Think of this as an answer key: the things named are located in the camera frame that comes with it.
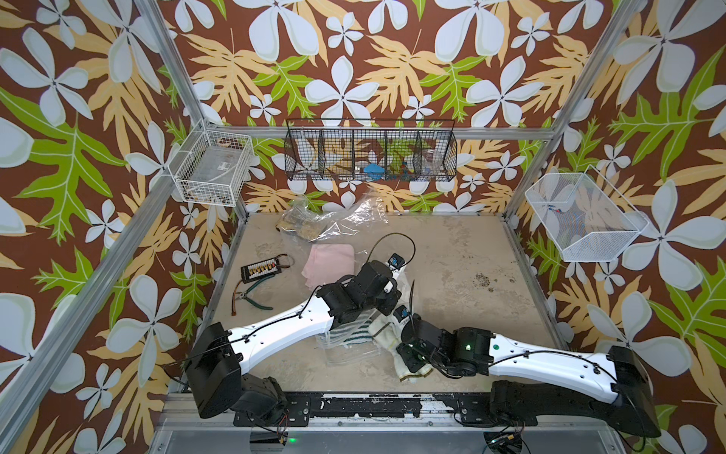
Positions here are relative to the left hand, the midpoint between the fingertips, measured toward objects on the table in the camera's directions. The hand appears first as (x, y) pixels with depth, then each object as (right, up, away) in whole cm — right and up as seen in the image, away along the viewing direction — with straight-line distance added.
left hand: (397, 286), depth 77 cm
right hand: (0, -16, -2) cm, 17 cm away
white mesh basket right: (+56, +19, +3) cm, 59 cm away
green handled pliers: (-51, -6, +18) cm, 55 cm away
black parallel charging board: (-47, +2, +24) cm, 53 cm away
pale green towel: (-3, -12, -2) cm, 13 cm away
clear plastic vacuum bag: (-14, +24, +37) cm, 46 cm away
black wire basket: (-10, +45, +20) cm, 50 cm away
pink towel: (-23, +4, +24) cm, 34 cm away
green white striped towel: (-12, -15, +5) cm, 20 cm away
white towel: (+4, -2, +18) cm, 19 cm away
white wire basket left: (-57, +36, +9) cm, 68 cm away
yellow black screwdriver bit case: (-34, +20, +34) cm, 52 cm away
